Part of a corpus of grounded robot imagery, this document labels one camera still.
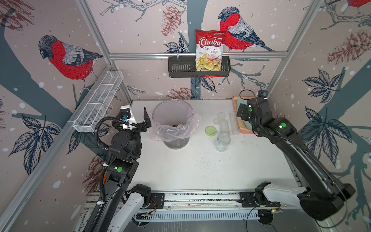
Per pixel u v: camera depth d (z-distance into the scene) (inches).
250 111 19.9
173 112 34.8
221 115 43.5
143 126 21.8
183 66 37.4
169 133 28.5
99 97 31.8
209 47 33.0
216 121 43.0
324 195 14.6
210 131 39.6
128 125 19.1
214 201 29.6
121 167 17.8
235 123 41.6
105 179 17.6
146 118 22.1
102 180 17.4
